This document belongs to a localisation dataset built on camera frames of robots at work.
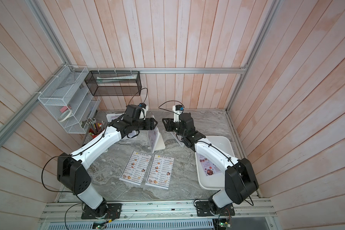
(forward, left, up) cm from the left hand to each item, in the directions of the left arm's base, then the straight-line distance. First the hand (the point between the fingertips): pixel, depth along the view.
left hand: (152, 124), depth 83 cm
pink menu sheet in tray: (-18, -35, -21) cm, 45 cm away
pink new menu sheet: (-3, 0, -6) cm, 7 cm away
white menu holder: (+8, +28, -3) cm, 29 cm away
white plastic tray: (-22, -36, -21) cm, 47 cm away
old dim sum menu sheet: (-21, -4, -22) cm, 31 cm away
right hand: (+1, -6, +4) cm, 7 cm away
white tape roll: (+3, +51, +4) cm, 52 cm away
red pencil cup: (+4, +40, -9) cm, 41 cm away
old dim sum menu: (-19, +11, -22) cm, 31 cm away
